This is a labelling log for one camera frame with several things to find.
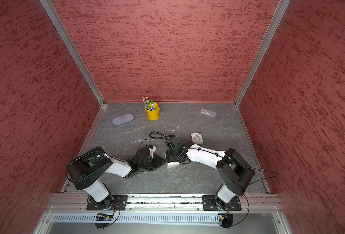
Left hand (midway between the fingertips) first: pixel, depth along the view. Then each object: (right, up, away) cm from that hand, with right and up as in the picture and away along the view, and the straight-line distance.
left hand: (166, 164), depth 87 cm
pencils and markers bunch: (-14, +39, +16) cm, 44 cm away
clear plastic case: (+32, +33, +27) cm, 53 cm away
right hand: (+2, +2, -1) cm, 3 cm away
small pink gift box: (+3, +1, -4) cm, 5 cm away
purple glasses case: (-35, +27, +19) cm, 48 cm away
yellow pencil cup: (-12, +30, +21) cm, 39 cm away
